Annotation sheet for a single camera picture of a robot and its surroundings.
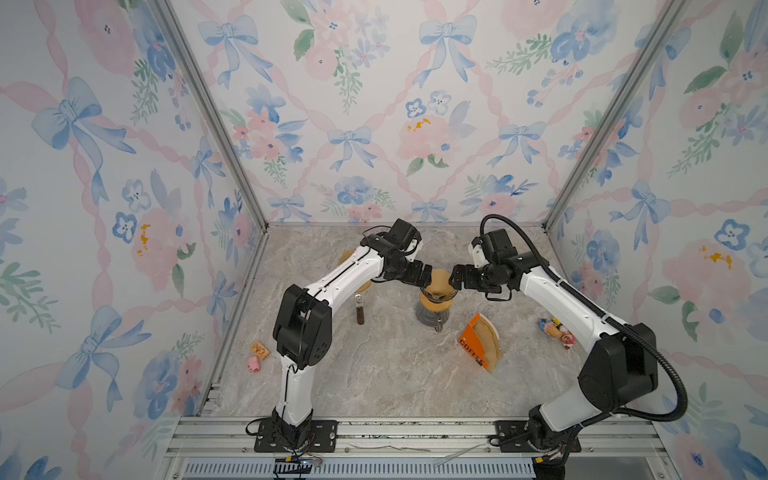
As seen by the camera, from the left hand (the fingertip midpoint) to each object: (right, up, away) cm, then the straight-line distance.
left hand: (420, 276), depth 88 cm
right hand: (+12, -1, -1) cm, 13 cm away
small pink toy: (-47, -24, -4) cm, 53 cm away
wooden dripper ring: (-14, 0, -27) cm, 30 cm away
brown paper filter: (+6, -2, -2) cm, 7 cm away
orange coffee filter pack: (+17, -19, -3) cm, 26 cm away
